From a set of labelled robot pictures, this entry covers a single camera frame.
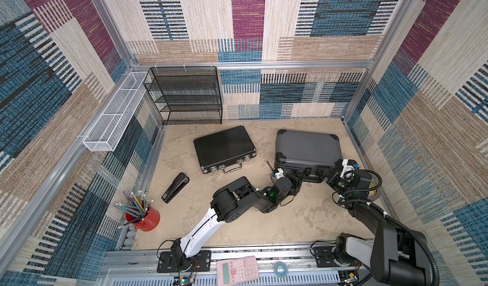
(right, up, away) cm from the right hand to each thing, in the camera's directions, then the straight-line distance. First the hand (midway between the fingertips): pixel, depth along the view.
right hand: (323, 173), depth 89 cm
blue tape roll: (-23, -32, -17) cm, 43 cm away
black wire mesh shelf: (-70, +41, +21) cm, 83 cm away
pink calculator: (-39, -33, -19) cm, 54 cm away
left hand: (-6, -1, 0) cm, 7 cm away
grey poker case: (-7, +9, +6) cm, 13 cm away
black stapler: (-68, -6, +1) cm, 68 cm away
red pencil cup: (-78, -13, -11) cm, 80 cm away
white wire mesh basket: (-87, +19, -17) cm, 91 cm away
